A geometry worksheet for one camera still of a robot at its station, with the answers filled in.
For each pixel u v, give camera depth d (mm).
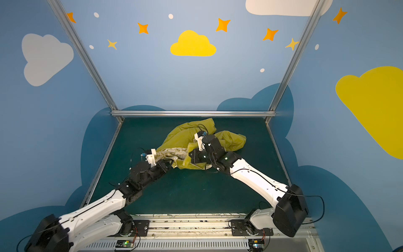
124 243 707
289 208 403
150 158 730
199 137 700
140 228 736
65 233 413
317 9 699
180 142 1013
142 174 596
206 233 734
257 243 720
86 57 856
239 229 743
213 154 582
